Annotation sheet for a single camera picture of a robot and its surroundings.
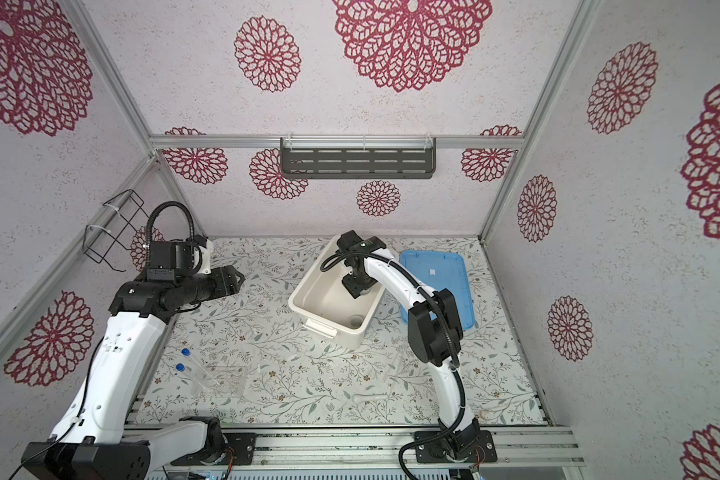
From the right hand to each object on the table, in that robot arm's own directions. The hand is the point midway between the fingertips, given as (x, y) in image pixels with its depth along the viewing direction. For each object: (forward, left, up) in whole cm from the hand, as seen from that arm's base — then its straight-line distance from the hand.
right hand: (362, 280), depth 93 cm
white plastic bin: (-3, +12, -11) cm, 16 cm away
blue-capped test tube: (-31, +43, +5) cm, 53 cm away
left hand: (-14, +32, +15) cm, 38 cm away
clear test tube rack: (-29, +39, -11) cm, 50 cm away
